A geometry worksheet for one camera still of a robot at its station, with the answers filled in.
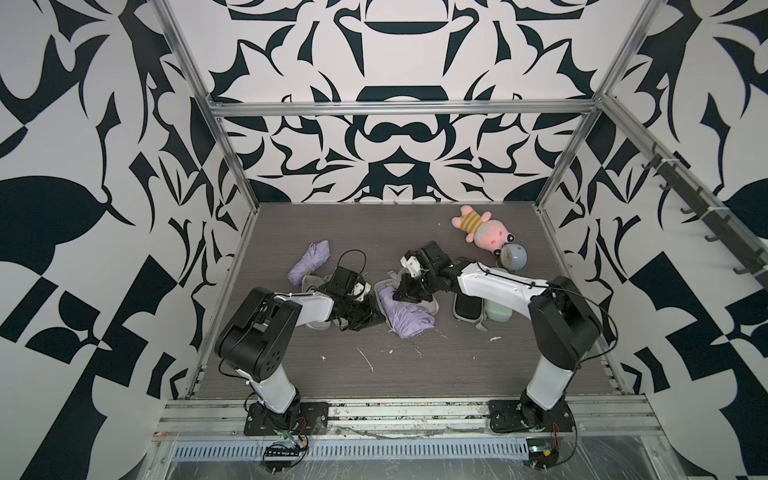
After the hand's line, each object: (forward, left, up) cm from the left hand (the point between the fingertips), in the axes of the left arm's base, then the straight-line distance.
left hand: (385, 314), depth 90 cm
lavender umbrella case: (-4, -5, +5) cm, 8 cm away
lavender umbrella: (-4, -6, +6) cm, 10 cm away
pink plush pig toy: (+25, -35, +6) cm, 43 cm away
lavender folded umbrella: (+20, +22, +3) cm, 30 cm away
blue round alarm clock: (+15, -42, +6) cm, 45 cm away
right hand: (+3, -2, +7) cm, 8 cm away
